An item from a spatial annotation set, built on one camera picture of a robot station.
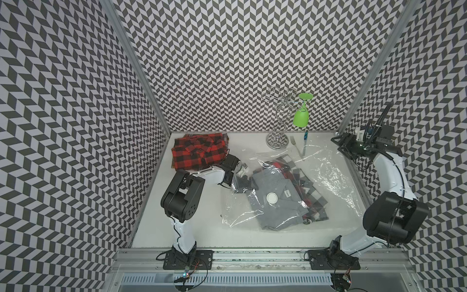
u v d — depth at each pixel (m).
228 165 0.79
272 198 0.85
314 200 0.87
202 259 0.72
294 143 1.14
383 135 0.63
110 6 0.71
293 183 0.89
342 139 0.75
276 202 0.84
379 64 0.83
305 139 1.15
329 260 0.71
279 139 1.24
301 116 0.96
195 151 1.00
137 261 0.72
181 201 0.50
